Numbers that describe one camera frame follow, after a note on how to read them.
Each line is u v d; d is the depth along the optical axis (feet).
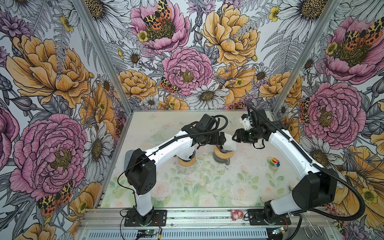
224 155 2.83
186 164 2.62
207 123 2.11
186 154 2.68
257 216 2.44
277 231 2.35
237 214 2.39
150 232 2.32
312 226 2.35
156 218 2.40
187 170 3.00
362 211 1.22
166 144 1.70
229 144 2.71
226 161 3.03
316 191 1.37
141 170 1.50
